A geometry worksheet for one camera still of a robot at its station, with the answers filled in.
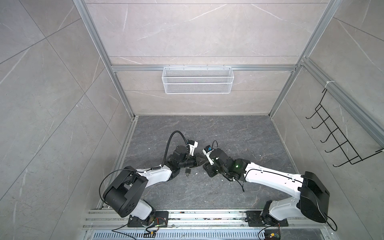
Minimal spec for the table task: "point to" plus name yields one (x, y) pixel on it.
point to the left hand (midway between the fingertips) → (208, 156)
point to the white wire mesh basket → (196, 80)
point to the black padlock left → (187, 171)
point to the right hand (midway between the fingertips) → (205, 164)
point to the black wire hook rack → (352, 154)
